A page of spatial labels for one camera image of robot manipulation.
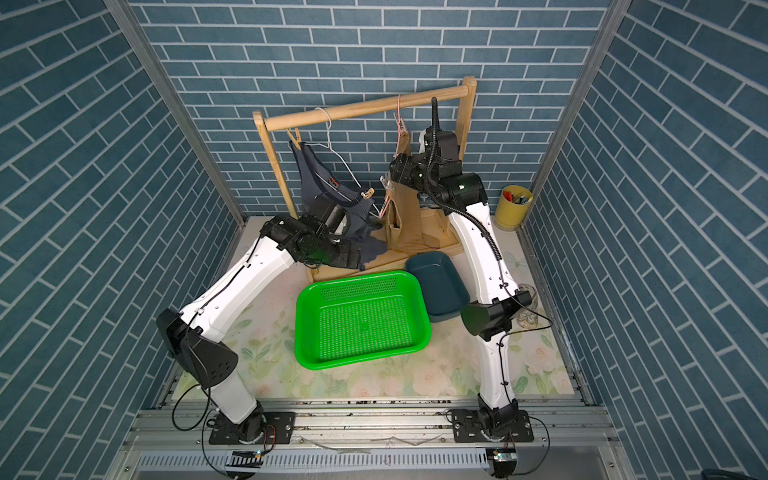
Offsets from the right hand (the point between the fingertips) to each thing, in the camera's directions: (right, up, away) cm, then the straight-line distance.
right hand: (401, 169), depth 75 cm
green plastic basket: (-17, -43, +19) cm, 50 cm away
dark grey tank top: (-26, 0, +13) cm, 29 cm away
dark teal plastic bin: (+15, -35, +25) cm, 45 cm away
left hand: (-12, -23, +3) cm, 26 cm away
